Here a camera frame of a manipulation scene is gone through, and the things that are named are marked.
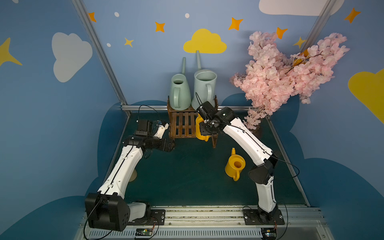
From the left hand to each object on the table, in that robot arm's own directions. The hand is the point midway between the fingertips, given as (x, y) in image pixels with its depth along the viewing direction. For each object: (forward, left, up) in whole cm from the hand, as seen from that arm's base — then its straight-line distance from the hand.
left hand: (167, 140), depth 81 cm
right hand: (+5, -21, +4) cm, 22 cm away
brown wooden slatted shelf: (+17, -6, -6) cm, 19 cm away
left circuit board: (-40, +9, -21) cm, 46 cm away
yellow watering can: (-9, -38, -10) cm, 40 cm away
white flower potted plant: (-13, +21, -19) cm, 31 cm away
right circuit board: (-39, -53, -21) cm, 69 cm away
